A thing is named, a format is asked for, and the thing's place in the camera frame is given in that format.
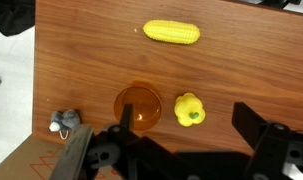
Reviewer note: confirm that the yellow toy corn cob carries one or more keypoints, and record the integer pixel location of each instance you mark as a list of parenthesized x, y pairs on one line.
[(171, 32)]

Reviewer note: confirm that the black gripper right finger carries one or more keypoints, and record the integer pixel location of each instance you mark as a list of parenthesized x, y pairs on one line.
[(274, 150)]

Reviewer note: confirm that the orange translucent plastic cup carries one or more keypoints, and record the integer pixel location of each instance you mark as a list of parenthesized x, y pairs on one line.
[(144, 101)]

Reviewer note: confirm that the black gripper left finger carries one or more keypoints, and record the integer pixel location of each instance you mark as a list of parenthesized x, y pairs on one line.
[(127, 146)]

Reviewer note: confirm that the large brown cardboard board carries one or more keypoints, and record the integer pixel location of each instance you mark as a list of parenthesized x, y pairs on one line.
[(24, 163)]

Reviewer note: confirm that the yellow toy bell pepper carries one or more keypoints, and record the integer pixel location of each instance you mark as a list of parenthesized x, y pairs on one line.
[(187, 108)]

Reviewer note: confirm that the black bulky object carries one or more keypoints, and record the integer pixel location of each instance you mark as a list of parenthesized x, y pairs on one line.
[(11, 15)]

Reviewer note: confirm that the grey plush mouse toy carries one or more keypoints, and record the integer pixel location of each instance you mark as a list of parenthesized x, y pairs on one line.
[(66, 119)]

